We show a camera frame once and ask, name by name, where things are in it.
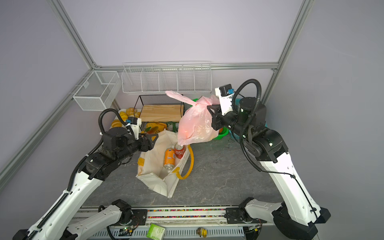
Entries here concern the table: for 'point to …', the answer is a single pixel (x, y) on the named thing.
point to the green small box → (155, 232)
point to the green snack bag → (172, 126)
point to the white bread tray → (124, 110)
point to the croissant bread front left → (116, 123)
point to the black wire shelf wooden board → (161, 108)
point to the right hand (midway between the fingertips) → (209, 107)
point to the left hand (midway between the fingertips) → (152, 137)
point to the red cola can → (179, 150)
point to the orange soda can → (169, 158)
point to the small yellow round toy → (202, 232)
